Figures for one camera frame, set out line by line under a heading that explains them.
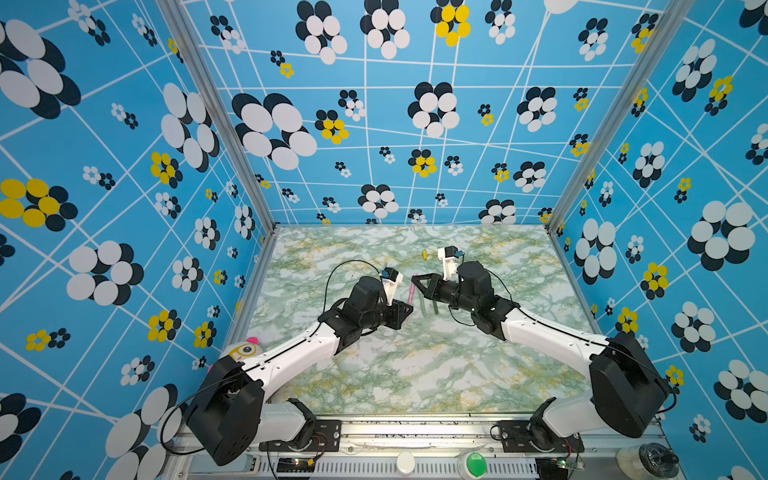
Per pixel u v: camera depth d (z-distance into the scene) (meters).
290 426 0.62
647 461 0.62
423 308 0.96
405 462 0.64
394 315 0.71
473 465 0.63
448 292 0.72
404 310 0.79
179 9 0.69
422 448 0.72
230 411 0.41
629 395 0.42
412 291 0.80
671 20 0.69
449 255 0.74
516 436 0.73
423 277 0.77
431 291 0.71
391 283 0.73
